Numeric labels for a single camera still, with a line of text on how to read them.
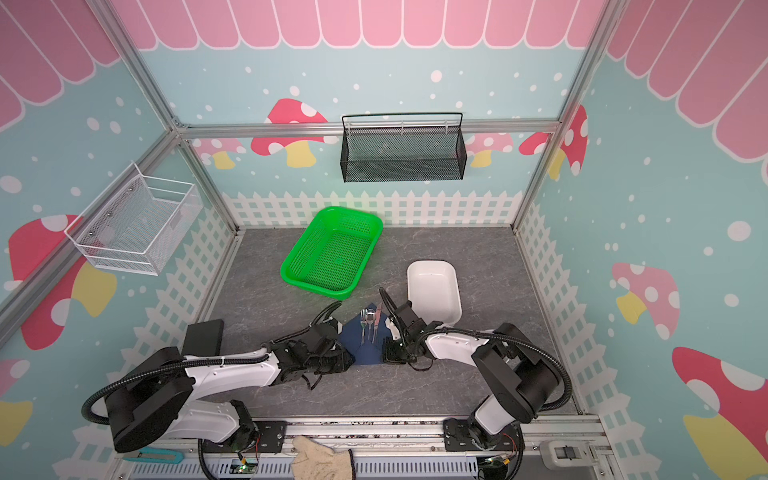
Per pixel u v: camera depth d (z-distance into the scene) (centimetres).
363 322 94
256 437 73
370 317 94
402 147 94
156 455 73
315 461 71
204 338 92
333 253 112
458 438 74
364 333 92
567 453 69
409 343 70
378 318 94
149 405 43
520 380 44
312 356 67
